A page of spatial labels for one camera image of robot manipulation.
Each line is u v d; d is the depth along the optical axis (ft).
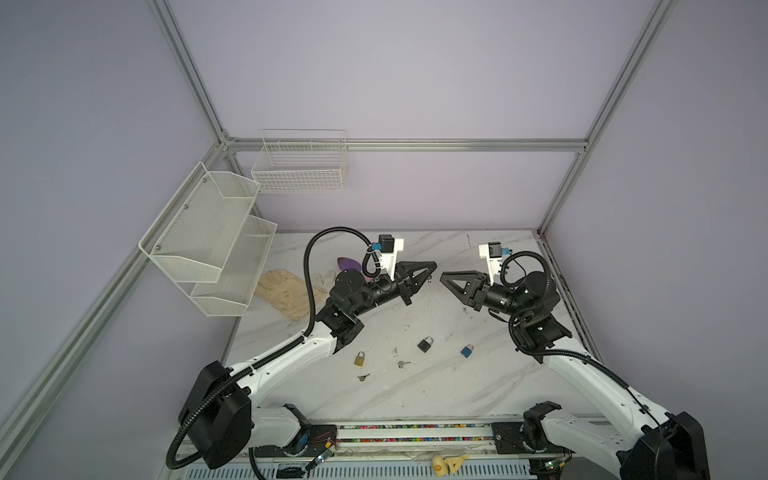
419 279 2.10
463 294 2.05
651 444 1.26
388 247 1.89
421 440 2.45
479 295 1.95
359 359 2.85
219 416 1.31
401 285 1.89
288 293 3.34
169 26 2.27
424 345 2.96
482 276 2.05
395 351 2.91
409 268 2.00
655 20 2.27
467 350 2.90
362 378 2.75
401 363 2.82
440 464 2.25
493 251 2.01
